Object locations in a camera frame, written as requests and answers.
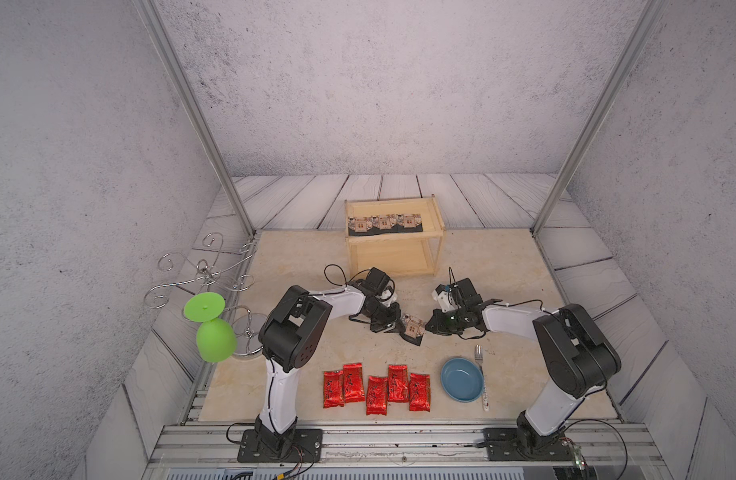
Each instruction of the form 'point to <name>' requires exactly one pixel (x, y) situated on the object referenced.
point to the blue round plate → (462, 380)
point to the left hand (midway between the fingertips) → (411, 330)
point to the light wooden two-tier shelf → (402, 235)
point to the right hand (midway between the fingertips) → (428, 326)
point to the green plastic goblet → (215, 338)
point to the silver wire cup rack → (216, 271)
